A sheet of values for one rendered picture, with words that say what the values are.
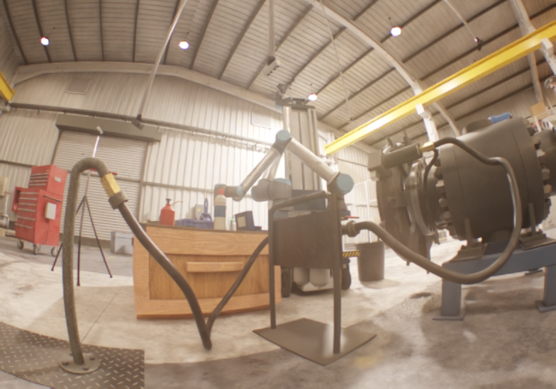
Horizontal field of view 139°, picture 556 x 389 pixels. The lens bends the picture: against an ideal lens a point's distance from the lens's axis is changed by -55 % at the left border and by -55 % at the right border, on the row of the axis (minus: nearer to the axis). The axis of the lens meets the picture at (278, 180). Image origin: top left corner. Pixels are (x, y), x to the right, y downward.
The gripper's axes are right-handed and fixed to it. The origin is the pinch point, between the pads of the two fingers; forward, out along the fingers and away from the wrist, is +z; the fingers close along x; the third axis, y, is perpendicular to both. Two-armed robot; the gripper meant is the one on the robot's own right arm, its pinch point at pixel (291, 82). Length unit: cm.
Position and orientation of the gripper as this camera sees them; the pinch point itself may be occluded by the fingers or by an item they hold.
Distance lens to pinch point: 254.2
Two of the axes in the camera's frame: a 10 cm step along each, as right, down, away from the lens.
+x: -4.7, 7.6, -4.5
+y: 7.4, 6.2, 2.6
